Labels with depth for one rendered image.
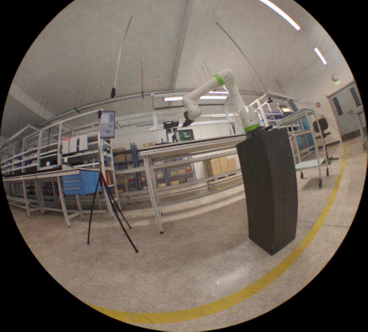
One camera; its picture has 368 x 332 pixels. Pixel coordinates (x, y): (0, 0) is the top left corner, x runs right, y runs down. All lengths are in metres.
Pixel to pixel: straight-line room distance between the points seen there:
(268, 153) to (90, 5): 3.57
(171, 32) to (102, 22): 1.67
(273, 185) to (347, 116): 6.47
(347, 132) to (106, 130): 8.12
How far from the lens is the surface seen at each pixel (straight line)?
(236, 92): 1.19
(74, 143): 2.92
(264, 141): 0.69
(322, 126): 3.34
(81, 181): 1.95
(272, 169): 0.71
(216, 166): 5.05
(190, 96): 1.07
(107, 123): 2.34
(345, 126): 6.97
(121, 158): 5.41
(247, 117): 0.90
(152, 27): 3.35
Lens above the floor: 0.70
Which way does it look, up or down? 10 degrees up
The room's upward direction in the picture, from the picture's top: 11 degrees counter-clockwise
